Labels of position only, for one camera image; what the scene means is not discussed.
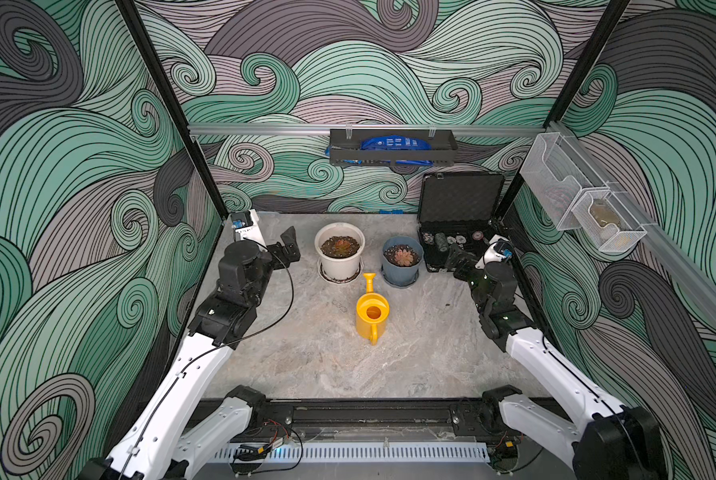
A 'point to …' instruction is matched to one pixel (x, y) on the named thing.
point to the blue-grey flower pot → (401, 276)
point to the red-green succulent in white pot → (340, 246)
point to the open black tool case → (455, 209)
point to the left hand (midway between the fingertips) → (276, 229)
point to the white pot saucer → (341, 281)
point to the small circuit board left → (248, 459)
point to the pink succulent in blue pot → (403, 257)
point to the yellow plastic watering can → (372, 311)
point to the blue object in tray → (395, 142)
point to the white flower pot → (339, 268)
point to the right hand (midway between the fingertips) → (474, 252)
